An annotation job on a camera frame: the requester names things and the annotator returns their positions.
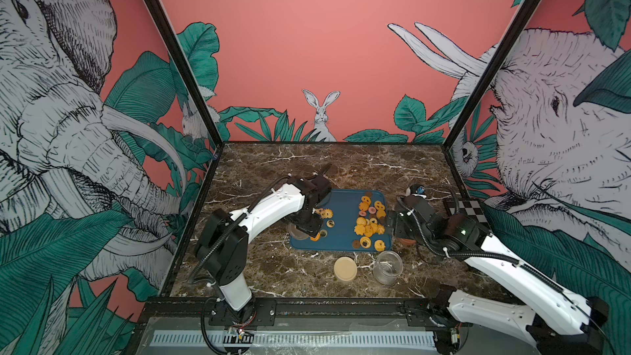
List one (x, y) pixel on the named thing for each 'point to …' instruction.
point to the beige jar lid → (345, 268)
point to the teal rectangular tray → (352, 220)
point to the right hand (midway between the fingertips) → (393, 217)
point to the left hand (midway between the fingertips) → (304, 224)
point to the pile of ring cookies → (324, 214)
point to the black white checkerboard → (470, 207)
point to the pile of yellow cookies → (370, 225)
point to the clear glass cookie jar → (388, 267)
